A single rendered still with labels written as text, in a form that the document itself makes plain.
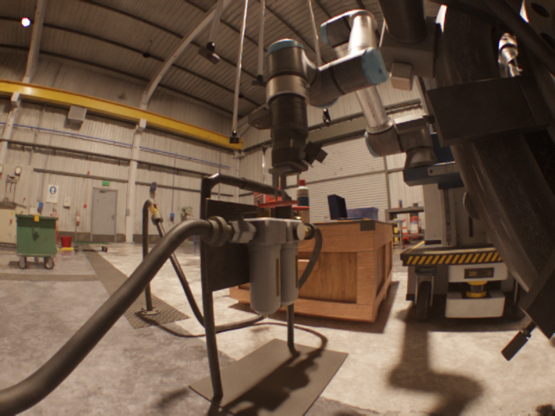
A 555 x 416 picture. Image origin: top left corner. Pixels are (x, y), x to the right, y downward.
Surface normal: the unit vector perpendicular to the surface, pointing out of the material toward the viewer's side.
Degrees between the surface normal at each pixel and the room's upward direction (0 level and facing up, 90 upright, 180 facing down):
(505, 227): 115
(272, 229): 90
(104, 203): 90
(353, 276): 90
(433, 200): 90
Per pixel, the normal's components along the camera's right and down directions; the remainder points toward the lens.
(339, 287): -0.54, -0.08
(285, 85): -0.15, -0.11
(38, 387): 0.85, -0.45
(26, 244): 0.87, -0.07
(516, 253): -0.85, 0.51
